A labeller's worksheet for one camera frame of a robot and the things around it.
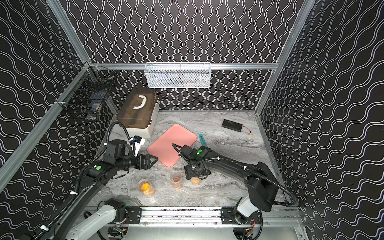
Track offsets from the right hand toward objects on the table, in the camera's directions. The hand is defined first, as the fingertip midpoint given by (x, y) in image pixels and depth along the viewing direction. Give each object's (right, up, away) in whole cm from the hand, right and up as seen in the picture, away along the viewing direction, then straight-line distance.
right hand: (195, 174), depth 80 cm
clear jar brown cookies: (-10, -2, 0) cm, 10 cm away
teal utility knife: (+6, +16, +23) cm, 28 cm away
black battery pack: (+28, +26, +30) cm, 48 cm away
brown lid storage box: (-41, +37, +26) cm, 61 cm away
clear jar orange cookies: (-25, -6, -3) cm, 26 cm away
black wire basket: (-67, +44, +12) cm, 81 cm away
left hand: (-21, +11, -7) cm, 25 cm away
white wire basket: (-14, +69, +45) cm, 83 cm away
